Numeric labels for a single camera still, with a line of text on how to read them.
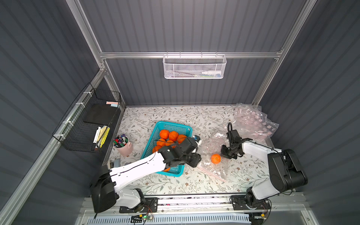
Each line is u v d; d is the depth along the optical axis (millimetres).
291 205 750
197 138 677
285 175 451
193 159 654
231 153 787
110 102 846
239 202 737
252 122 1029
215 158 862
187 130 953
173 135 937
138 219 722
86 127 721
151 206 728
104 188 400
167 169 524
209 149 952
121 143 838
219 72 922
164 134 962
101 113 746
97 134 695
